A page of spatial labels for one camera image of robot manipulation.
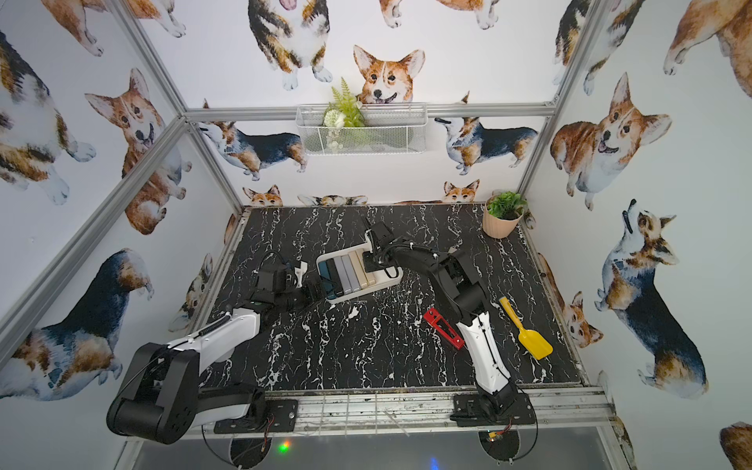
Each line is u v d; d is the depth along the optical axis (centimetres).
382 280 99
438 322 89
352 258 101
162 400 41
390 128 92
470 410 74
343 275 98
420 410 76
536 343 84
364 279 96
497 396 64
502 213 103
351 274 98
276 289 70
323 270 98
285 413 73
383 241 82
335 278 97
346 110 82
